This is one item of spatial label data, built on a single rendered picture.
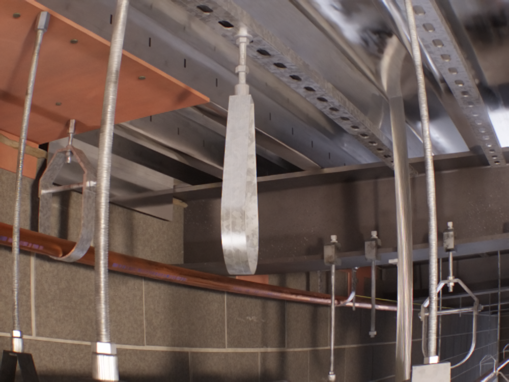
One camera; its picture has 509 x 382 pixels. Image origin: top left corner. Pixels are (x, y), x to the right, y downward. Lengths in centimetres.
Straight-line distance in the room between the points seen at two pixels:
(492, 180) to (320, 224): 45
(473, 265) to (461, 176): 185
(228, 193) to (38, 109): 53
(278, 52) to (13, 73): 42
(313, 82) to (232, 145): 27
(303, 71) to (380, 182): 68
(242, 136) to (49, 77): 38
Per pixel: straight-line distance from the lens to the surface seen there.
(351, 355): 299
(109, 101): 43
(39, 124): 125
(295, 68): 95
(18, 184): 74
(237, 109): 80
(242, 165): 75
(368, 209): 160
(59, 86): 106
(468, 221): 153
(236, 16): 81
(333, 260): 149
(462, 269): 338
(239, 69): 83
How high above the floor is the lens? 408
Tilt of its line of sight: 13 degrees up
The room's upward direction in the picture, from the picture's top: straight up
